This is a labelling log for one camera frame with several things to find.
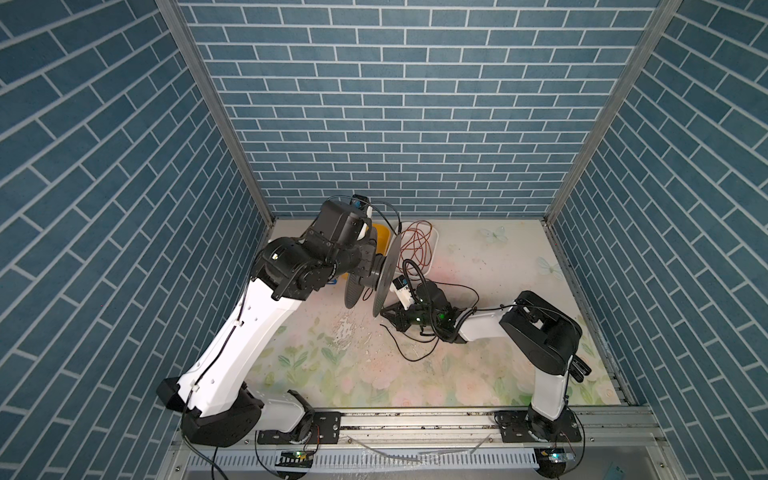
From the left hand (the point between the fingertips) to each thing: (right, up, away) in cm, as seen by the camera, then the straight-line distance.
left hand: (369, 248), depth 64 cm
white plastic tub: (+19, +2, +42) cm, 46 cm away
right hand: (+1, -19, +23) cm, 30 cm away
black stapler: (+57, -34, +18) cm, 69 cm away
